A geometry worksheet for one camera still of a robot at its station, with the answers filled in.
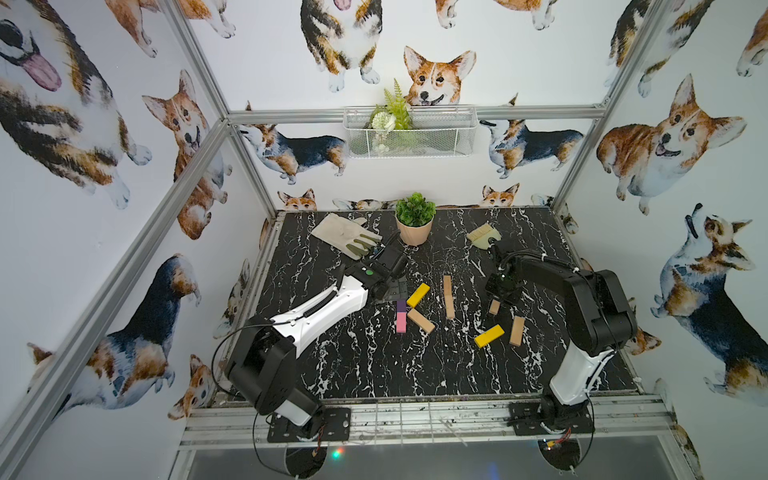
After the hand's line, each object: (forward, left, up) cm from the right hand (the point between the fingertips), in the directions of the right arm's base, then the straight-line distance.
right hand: (491, 295), depth 95 cm
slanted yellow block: (-13, +3, -1) cm, 13 cm away
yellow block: (0, +24, 0) cm, 24 cm away
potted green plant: (+25, +24, +12) cm, 36 cm away
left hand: (-2, +31, +11) cm, 33 cm away
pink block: (-9, +29, 0) cm, 30 cm away
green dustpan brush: (+26, -1, -2) cm, 26 cm away
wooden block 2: (+6, +13, -1) cm, 15 cm away
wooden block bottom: (+1, +13, -1) cm, 14 cm away
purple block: (-3, +29, 0) cm, 29 cm away
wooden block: (-8, +23, -1) cm, 24 cm away
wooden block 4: (-11, -6, -1) cm, 13 cm away
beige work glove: (+25, +48, 0) cm, 55 cm away
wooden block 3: (-4, 0, 0) cm, 4 cm away
